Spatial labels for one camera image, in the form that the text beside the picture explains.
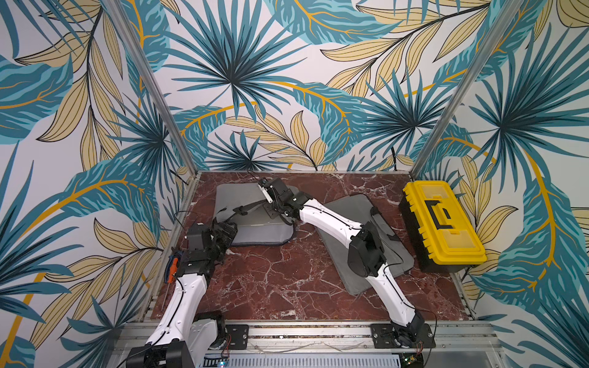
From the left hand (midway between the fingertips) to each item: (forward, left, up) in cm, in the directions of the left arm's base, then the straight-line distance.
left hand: (234, 234), depth 83 cm
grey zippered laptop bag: (+9, -2, +6) cm, 11 cm away
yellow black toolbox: (-3, -73, +5) cm, 73 cm away
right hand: (+15, -12, 0) cm, 20 cm away
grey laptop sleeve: (-5, -62, -9) cm, 63 cm away
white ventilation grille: (-36, -25, -12) cm, 46 cm away
